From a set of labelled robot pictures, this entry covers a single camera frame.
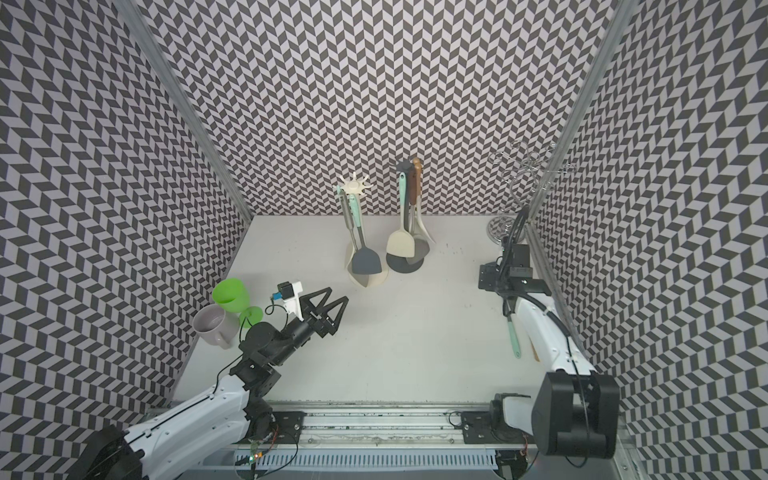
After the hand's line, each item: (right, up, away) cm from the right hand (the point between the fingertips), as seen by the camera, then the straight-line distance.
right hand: (497, 280), depth 85 cm
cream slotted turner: (-42, +9, +2) cm, 43 cm away
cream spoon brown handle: (-24, +23, -4) cm, 34 cm away
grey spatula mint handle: (+5, -18, +1) cm, 19 cm away
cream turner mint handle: (-28, +11, +8) cm, 31 cm away
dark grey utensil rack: (-28, +3, +18) cm, 33 cm away
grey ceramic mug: (-80, -12, -3) cm, 81 cm away
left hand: (-43, -3, -12) cm, 45 cm away
